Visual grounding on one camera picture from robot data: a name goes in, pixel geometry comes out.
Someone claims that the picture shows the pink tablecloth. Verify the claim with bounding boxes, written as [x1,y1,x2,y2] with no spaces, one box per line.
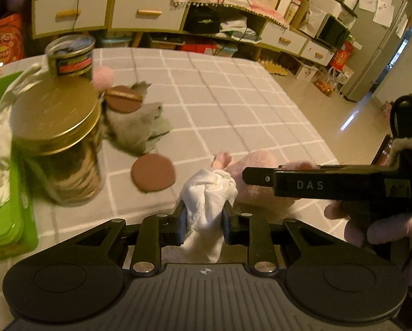
[161,0,290,30]

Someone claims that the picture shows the person's right forearm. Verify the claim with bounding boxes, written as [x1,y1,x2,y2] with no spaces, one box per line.
[390,137,412,153]

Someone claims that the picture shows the brown round plush pad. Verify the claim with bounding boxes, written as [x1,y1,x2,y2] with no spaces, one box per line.
[130,154,176,194]
[104,86,144,114]

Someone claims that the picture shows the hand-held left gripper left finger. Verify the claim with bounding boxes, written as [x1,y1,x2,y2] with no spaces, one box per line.
[73,202,188,275]

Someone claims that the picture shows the pink plush toy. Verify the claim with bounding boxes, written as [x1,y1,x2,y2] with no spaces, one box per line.
[214,150,319,215]

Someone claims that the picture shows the green plastic tray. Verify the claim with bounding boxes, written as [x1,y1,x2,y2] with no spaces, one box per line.
[0,72,38,253]

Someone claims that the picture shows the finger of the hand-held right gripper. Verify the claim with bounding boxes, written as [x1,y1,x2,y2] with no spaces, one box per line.
[242,166,278,194]

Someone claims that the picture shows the bag of oranges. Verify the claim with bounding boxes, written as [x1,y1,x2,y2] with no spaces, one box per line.
[312,67,345,97]

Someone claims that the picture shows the person's right hand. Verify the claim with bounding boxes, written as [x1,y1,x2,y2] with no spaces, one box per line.
[324,202,412,248]

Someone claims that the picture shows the white rabbit plush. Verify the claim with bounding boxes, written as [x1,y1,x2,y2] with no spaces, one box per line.
[0,62,52,215]

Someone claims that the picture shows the clear storage box dark lid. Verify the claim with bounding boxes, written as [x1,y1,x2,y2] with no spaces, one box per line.
[150,39,179,51]

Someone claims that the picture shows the grey refrigerator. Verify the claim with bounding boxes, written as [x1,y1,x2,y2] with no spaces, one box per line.
[342,0,412,103]

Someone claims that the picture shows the red gift box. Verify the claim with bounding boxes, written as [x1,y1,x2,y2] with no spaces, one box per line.
[330,41,355,73]

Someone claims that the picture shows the egg cartons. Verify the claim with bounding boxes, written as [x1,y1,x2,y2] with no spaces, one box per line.
[261,58,290,77]

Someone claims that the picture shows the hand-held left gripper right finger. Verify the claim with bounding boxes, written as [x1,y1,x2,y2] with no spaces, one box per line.
[222,201,331,274]

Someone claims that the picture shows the low wooden cabinet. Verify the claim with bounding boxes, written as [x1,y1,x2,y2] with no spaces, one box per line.
[109,0,334,68]

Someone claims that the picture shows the tall wooden shelf unit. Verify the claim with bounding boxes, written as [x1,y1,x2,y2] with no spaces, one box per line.
[30,0,111,40]

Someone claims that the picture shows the pink pompom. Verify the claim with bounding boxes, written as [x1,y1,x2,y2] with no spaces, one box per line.
[92,66,114,92]

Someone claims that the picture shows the black box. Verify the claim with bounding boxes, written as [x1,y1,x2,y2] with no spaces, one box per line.
[184,8,222,35]

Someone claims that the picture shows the orange printed bag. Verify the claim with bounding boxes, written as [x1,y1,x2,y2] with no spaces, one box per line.
[0,13,25,65]

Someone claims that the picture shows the black microwave oven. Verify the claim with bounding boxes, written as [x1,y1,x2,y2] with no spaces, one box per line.
[317,15,352,50]

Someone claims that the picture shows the white drawer wooden handle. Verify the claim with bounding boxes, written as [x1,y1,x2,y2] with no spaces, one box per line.
[110,0,188,32]
[33,0,109,35]
[260,22,305,54]
[300,39,333,66]

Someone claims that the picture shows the glass jar with gold lid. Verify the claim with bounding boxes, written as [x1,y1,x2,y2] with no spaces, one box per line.
[9,77,105,208]

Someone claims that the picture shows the clear storage box blue lid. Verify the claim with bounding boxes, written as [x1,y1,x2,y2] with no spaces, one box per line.
[100,34,131,49]

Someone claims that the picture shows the tall metal can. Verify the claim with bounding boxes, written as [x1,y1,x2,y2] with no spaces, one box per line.
[44,34,97,84]

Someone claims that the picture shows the red cardboard box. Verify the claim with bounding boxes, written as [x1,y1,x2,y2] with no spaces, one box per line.
[178,41,217,56]

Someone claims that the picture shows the grey checked blanket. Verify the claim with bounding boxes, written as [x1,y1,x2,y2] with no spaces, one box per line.
[0,47,339,304]

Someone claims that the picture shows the white cloth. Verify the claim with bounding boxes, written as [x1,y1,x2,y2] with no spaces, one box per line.
[178,167,238,263]

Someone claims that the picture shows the grey plush toy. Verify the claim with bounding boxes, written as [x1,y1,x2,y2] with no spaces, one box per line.
[100,82,174,156]

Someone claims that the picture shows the small clear storage box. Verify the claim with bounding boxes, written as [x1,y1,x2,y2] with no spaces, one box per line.
[214,43,240,58]

